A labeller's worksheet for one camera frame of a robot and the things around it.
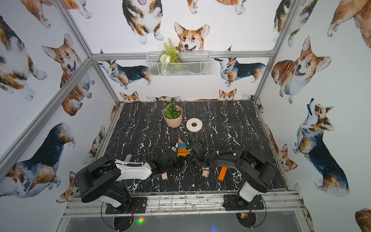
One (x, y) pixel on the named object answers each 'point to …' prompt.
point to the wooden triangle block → (180, 141)
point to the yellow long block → (183, 154)
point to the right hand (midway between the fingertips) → (187, 159)
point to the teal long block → (182, 146)
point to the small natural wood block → (164, 176)
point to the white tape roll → (194, 124)
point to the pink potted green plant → (173, 114)
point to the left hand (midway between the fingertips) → (184, 156)
